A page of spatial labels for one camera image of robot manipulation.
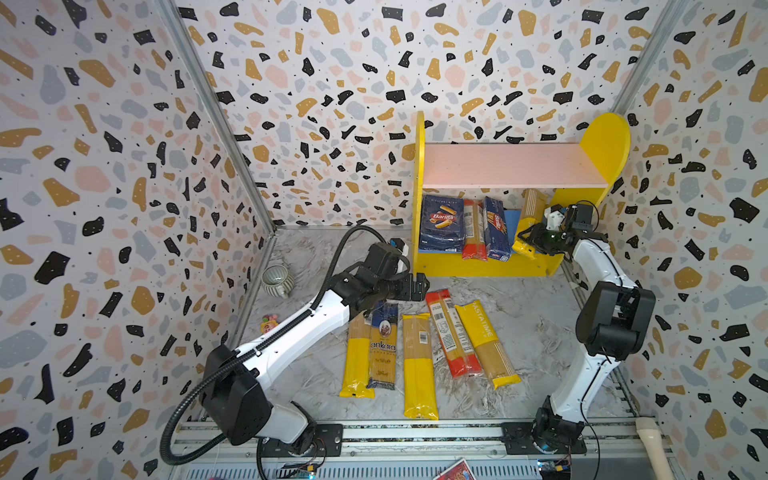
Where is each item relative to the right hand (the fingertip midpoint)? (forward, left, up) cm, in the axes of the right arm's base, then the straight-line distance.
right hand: (521, 226), depth 94 cm
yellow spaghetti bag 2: (-45, +32, -17) cm, 57 cm away
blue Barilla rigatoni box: (+2, +25, -1) cm, 25 cm away
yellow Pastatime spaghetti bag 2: (-35, +11, -18) cm, 41 cm away
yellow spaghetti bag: (-41, +49, -17) cm, 66 cm away
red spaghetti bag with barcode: (-32, +22, -18) cm, 43 cm away
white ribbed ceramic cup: (-10, +80, -18) cm, 83 cm away
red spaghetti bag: (-5, +15, -3) cm, 16 cm away
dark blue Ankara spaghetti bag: (-24, +43, -18) cm, 52 cm away
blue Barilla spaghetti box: (+2, +7, -3) cm, 8 cm away
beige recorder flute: (-54, -25, -18) cm, 62 cm away
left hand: (-23, +33, +4) cm, 41 cm away
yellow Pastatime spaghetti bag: (+8, -5, +1) cm, 9 cm away
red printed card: (-62, +23, -18) cm, 68 cm away
